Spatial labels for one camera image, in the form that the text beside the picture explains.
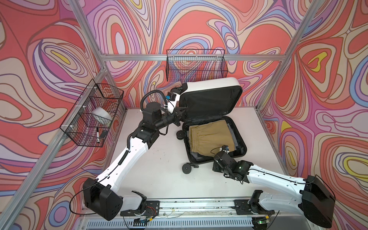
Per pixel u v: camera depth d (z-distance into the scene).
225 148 0.75
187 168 0.84
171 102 0.56
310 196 0.41
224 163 0.63
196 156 0.86
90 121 0.78
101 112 0.73
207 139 0.89
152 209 0.72
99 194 0.38
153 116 0.51
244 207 0.73
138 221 0.70
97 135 0.73
